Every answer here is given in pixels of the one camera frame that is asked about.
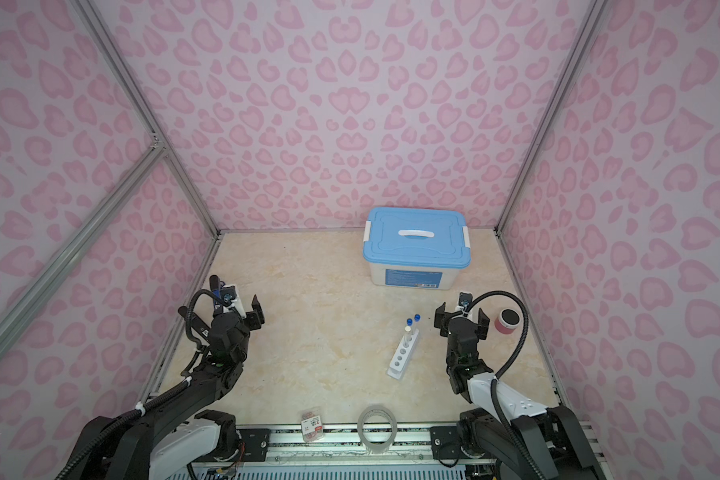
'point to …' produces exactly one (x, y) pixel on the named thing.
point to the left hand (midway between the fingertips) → (243, 295)
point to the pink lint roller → (507, 320)
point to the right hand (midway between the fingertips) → (462, 304)
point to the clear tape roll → (373, 448)
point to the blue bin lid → (422, 237)
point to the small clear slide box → (311, 427)
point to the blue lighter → (215, 286)
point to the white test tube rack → (402, 354)
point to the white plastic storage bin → (415, 277)
